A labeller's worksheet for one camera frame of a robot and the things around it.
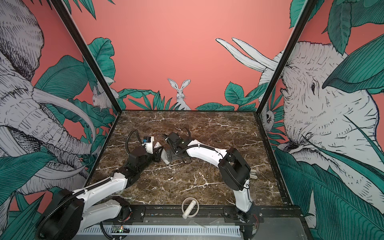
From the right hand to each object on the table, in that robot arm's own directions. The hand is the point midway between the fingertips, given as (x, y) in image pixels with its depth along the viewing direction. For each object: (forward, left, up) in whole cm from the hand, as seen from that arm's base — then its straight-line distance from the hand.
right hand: (174, 153), depth 87 cm
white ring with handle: (-27, -10, -6) cm, 30 cm away
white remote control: (-2, +6, +3) cm, 6 cm away
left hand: (+2, +6, +6) cm, 8 cm away
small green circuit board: (-36, +23, -8) cm, 44 cm away
